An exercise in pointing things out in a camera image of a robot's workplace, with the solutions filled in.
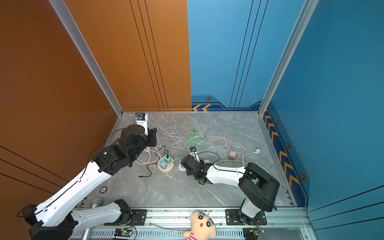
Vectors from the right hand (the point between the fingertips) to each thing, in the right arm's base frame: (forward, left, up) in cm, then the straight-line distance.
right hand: (189, 165), depth 88 cm
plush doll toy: (-31, -7, +4) cm, 32 cm away
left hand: (+4, +15, +29) cm, 33 cm away
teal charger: (-1, +15, +4) cm, 16 cm away
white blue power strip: (-2, +4, -1) cm, 5 cm away
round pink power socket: (-2, +17, -1) cm, 18 cm away
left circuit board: (-32, +30, -4) cm, 44 cm away
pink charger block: (+7, -27, -2) cm, 28 cm away
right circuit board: (-33, -30, -5) cm, 45 cm away
